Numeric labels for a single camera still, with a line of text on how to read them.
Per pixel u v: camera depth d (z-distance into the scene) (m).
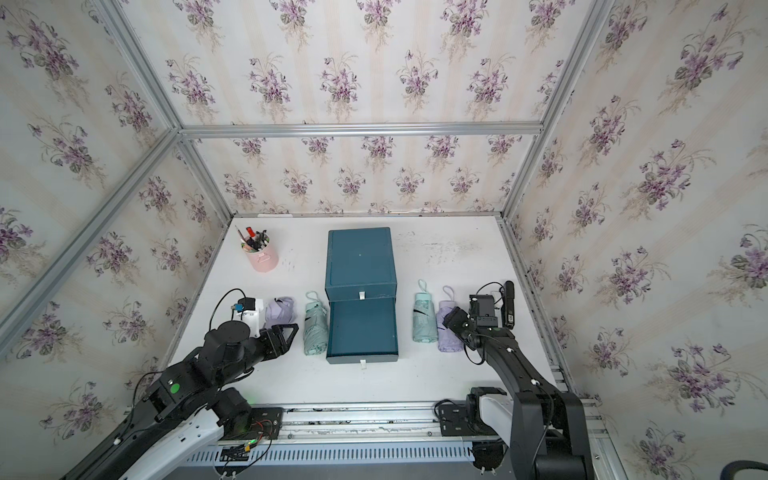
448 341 0.84
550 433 0.43
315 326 0.84
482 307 0.69
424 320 0.88
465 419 0.73
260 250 0.95
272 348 0.62
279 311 0.86
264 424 0.73
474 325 0.70
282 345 0.64
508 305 0.92
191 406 0.48
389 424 0.75
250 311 0.64
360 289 0.78
